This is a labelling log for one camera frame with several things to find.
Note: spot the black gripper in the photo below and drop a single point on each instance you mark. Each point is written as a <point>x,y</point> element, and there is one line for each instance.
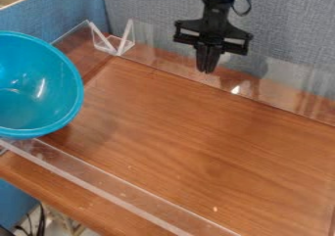
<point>213,36</point>

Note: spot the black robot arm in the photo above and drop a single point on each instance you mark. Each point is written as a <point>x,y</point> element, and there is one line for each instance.
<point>224,4</point>

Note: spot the blue plastic bowl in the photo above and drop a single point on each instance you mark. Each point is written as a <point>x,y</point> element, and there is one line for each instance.
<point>42,88</point>

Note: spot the clear acrylic back barrier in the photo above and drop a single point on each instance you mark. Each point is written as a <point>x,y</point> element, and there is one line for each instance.
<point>288,86</point>

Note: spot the clear acrylic barrier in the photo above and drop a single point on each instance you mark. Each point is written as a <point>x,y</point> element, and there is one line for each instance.
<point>288,86</point>
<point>170,216</point>

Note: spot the clear acrylic front barrier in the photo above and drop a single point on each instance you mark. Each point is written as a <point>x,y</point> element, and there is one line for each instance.
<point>170,216</point>

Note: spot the clear acrylic corner bracket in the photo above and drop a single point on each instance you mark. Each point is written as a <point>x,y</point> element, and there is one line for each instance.
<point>114,45</point>

